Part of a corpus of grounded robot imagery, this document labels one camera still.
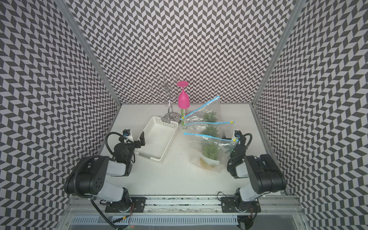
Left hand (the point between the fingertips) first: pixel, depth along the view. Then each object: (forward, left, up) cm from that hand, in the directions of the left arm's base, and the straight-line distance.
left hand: (136, 132), depth 90 cm
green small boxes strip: (+16, -29, -3) cm, 34 cm away
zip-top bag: (-4, -38, -8) cm, 39 cm away
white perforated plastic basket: (+3, -12, -10) cm, 16 cm away
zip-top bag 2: (-3, -50, +8) cm, 51 cm away
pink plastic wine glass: (+16, -30, +12) cm, 37 cm away
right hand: (-1, -60, 0) cm, 60 cm away
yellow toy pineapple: (-17, -45, +9) cm, 49 cm away
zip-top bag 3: (+5, -46, +13) cm, 48 cm away
